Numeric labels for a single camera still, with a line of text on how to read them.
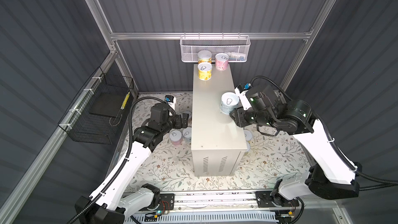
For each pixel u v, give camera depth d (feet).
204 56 2.60
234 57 2.98
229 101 2.03
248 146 2.86
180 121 2.14
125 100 2.57
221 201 2.47
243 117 1.68
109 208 1.23
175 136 2.99
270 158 2.86
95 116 2.36
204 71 2.47
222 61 2.64
